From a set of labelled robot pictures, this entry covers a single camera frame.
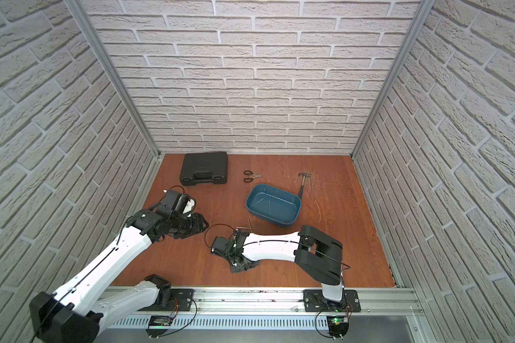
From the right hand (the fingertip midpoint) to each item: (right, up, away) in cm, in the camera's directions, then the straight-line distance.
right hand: (244, 264), depth 82 cm
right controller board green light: (+33, -15, -11) cm, 38 cm away
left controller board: (-27, -14, -12) cm, 33 cm away
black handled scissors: (+1, +36, +29) cm, 46 cm away
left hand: (-13, +18, -5) cm, 22 cm away
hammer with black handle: (+28, +35, +28) cm, 53 cm away
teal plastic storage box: (+14, +20, +16) cm, 29 cm away
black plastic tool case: (-24, +39, +28) cm, 54 cm away
